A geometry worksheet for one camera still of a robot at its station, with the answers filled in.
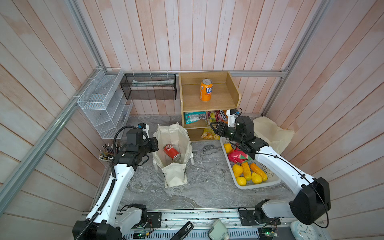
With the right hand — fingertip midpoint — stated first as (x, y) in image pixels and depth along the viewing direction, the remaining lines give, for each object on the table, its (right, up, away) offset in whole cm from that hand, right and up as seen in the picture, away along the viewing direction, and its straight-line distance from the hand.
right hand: (212, 124), depth 77 cm
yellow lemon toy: (+16, -31, +2) cm, 35 cm away
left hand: (-29, -10, 0) cm, 31 cm away
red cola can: (-23, -17, +16) cm, 33 cm away
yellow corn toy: (+22, -28, +8) cm, 37 cm away
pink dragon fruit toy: (+17, -19, +9) cm, 27 cm away
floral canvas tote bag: (-19, -7, +15) cm, 25 cm away
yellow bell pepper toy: (+16, -26, +7) cm, 31 cm away
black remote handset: (-14, -50, -10) cm, 53 cm away
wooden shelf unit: (+10, +18, +10) cm, 23 cm away
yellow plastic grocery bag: (+45, -2, +30) cm, 54 cm away
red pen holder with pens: (-58, -15, +4) cm, 60 cm away
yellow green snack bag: (+3, +4, +14) cm, 15 cm away
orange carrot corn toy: (+27, -26, +10) cm, 39 cm away
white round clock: (+41, -51, -9) cm, 66 cm away
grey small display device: (+1, -49, -11) cm, 50 cm away
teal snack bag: (-12, +5, +14) cm, 19 cm away
